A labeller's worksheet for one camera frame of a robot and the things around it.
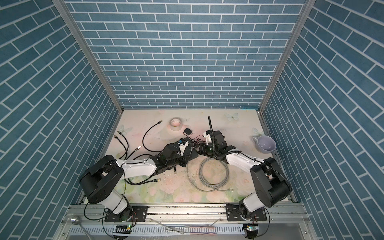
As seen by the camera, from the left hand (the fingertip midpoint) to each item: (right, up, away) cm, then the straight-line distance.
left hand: (192, 157), depth 88 cm
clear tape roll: (-13, +19, +23) cm, 33 cm away
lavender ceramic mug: (+48, +6, +11) cm, 50 cm away
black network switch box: (-1, +4, -1) cm, 4 cm away
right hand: (+2, +5, -1) cm, 6 cm away
